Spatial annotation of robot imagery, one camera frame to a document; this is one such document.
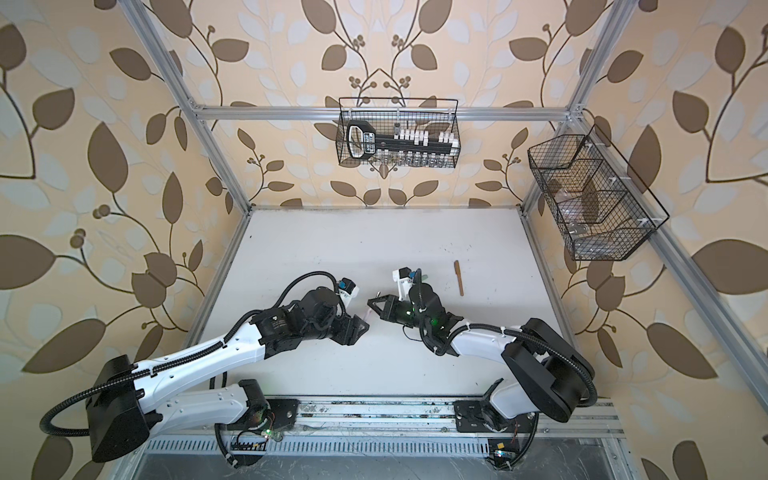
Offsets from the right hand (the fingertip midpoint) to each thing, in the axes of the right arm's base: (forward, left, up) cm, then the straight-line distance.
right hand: (368, 306), depth 80 cm
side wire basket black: (+13, -59, +20) cm, 64 cm away
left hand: (-5, +1, 0) cm, 5 cm away
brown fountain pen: (+19, -29, -12) cm, 37 cm away
